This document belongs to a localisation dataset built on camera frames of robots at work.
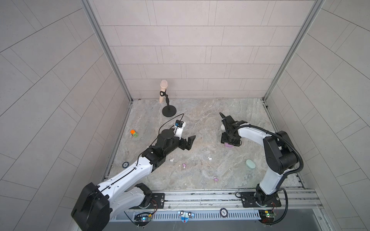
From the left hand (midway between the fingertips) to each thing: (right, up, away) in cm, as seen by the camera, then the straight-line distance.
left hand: (192, 133), depth 76 cm
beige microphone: (-18, +28, +12) cm, 35 cm away
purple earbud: (-5, -20, +6) cm, 21 cm away
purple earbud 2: (+13, -26, +2) cm, 29 cm away
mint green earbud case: (+34, -19, +6) cm, 39 cm away
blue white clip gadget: (-3, -37, -11) cm, 38 cm away
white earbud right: (+10, -17, +9) cm, 21 cm away
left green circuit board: (-23, -38, -11) cm, 46 cm away
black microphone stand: (-18, +12, +31) cm, 38 cm away
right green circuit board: (+36, -39, -8) cm, 53 cm away
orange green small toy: (-39, -3, +17) cm, 43 cm away
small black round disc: (+15, -37, -8) cm, 41 cm away
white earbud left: (-12, -18, +8) cm, 23 cm away
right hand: (+22, -9, +18) cm, 29 cm away
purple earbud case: (+21, -9, +9) cm, 25 cm away
